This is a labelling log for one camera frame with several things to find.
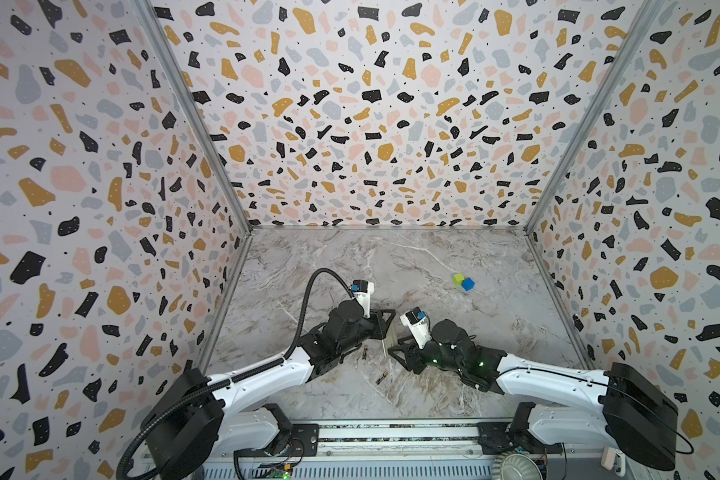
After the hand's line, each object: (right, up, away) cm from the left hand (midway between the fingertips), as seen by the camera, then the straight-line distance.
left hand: (396, 309), depth 77 cm
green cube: (+23, +5, +27) cm, 36 cm away
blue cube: (+26, +4, +27) cm, 38 cm away
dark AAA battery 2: (-4, -21, +7) cm, 22 cm away
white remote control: (-3, -10, +1) cm, 10 cm away
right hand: (-2, -9, 0) cm, 9 cm away
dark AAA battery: (-9, -16, +11) cm, 21 cm away
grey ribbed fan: (+27, -36, -6) cm, 45 cm away
